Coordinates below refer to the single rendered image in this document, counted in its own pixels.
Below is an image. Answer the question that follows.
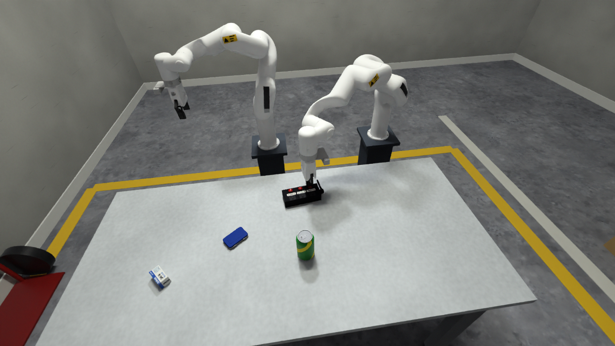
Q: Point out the green drink can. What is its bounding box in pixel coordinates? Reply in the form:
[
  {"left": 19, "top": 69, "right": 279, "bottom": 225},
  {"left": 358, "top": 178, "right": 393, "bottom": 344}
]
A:
[{"left": 296, "top": 230, "right": 315, "bottom": 260}]

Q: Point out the black power strip body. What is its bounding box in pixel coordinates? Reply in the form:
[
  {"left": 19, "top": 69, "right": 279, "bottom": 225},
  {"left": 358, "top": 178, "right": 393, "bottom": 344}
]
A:
[{"left": 282, "top": 179, "right": 324, "bottom": 208}]

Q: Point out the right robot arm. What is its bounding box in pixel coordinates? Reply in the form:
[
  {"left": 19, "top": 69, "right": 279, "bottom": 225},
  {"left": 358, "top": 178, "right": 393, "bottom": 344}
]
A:
[{"left": 153, "top": 23, "right": 280, "bottom": 150}]

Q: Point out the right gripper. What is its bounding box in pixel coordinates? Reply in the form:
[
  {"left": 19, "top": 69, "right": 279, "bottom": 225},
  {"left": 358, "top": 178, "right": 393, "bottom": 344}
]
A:
[{"left": 167, "top": 82, "right": 190, "bottom": 119}]

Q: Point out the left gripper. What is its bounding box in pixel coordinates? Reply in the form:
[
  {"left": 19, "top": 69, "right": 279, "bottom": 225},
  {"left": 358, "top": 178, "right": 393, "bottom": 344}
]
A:
[{"left": 301, "top": 160, "right": 316, "bottom": 186}]

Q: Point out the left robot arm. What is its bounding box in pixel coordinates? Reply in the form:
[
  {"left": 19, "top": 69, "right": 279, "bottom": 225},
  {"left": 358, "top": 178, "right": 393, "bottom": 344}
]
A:
[{"left": 298, "top": 54, "right": 408, "bottom": 165}]

